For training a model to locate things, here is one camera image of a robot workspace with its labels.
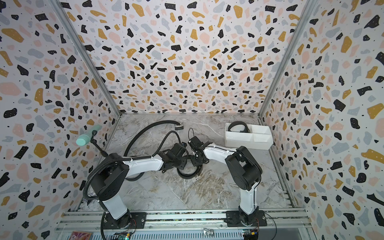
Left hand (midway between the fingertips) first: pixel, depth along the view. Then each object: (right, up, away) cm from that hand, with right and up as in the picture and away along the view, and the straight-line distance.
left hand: (188, 160), depth 92 cm
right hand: (+7, -1, +3) cm, 8 cm away
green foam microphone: (-43, +16, -27) cm, 53 cm away
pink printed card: (-46, -28, -25) cm, 60 cm away
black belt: (+40, +19, +13) cm, 46 cm away
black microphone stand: (-45, +14, -19) cm, 51 cm away
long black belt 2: (+1, -8, -5) cm, 10 cm away
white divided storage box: (+48, +14, +11) cm, 51 cm away
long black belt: (-8, +21, +17) cm, 28 cm away
